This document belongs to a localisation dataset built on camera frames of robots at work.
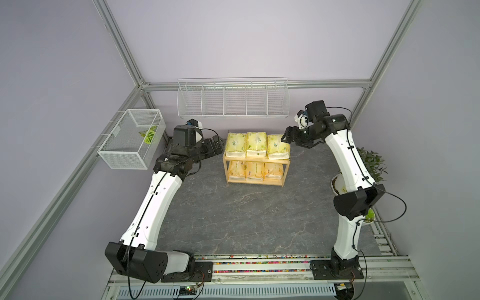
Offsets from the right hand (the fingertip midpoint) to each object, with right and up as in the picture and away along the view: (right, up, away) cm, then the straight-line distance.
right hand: (289, 139), depth 81 cm
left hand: (-30, -3, -8) cm, 31 cm away
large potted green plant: (+37, -11, -1) cm, 39 cm away
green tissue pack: (-23, -2, +4) cm, 24 cm away
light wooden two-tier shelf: (-2, -21, +16) cm, 26 cm away
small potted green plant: (+34, -34, -2) cm, 48 cm away
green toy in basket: (-62, +2, 0) cm, 62 cm away
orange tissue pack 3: (-5, -15, +16) cm, 23 cm away
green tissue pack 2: (-14, -2, +3) cm, 15 cm away
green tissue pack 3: (-5, -4, +1) cm, 7 cm away
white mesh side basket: (-70, -1, +2) cm, 70 cm away
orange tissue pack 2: (-15, -15, +18) cm, 28 cm away
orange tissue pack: (-24, -15, +18) cm, 33 cm away
